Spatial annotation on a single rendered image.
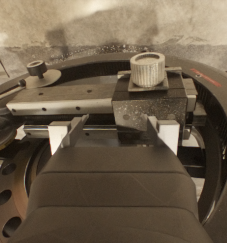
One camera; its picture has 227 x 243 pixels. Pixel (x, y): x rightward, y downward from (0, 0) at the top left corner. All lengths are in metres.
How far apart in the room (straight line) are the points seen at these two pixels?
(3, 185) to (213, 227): 0.41
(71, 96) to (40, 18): 0.65
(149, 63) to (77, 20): 0.72
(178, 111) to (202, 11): 0.70
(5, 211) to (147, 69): 0.37
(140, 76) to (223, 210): 0.17
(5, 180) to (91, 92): 0.29
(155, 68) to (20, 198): 0.36
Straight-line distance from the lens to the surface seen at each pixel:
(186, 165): 0.38
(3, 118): 0.48
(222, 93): 0.37
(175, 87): 0.24
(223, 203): 0.22
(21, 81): 0.50
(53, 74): 0.54
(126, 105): 0.23
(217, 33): 0.94
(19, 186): 0.45
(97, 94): 0.34
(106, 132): 0.37
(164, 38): 0.89
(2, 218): 0.43
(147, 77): 0.22
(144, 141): 0.36
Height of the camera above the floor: 0.85
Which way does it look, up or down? 49 degrees down
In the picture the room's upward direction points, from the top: 169 degrees counter-clockwise
